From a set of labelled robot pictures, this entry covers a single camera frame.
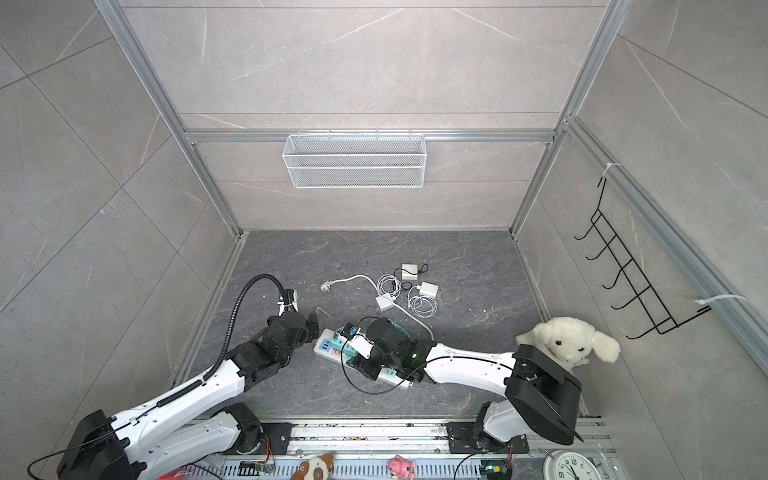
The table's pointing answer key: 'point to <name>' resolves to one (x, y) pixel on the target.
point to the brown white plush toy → (316, 468)
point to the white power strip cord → (326, 285)
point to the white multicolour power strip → (341, 349)
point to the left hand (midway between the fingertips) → (303, 308)
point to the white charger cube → (383, 304)
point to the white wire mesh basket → (355, 161)
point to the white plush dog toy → (571, 342)
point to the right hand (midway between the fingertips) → (354, 352)
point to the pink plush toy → (400, 468)
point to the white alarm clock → (570, 465)
